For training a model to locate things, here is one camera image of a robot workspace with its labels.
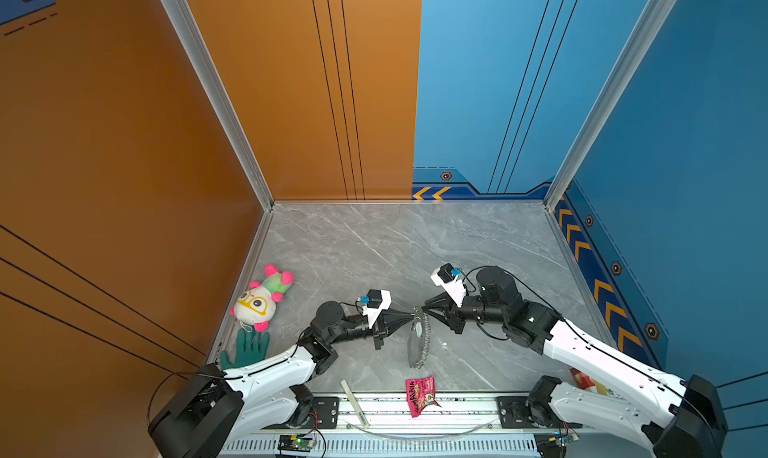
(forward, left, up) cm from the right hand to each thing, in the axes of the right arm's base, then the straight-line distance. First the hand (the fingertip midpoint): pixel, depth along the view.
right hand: (427, 306), depth 72 cm
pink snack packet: (-15, +1, -18) cm, 24 cm away
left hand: (-3, +4, 0) cm, 5 cm away
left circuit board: (-26, +32, -20) cm, 45 cm away
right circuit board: (-25, -29, -21) cm, 44 cm away
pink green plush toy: (+5, +48, -11) cm, 50 cm away
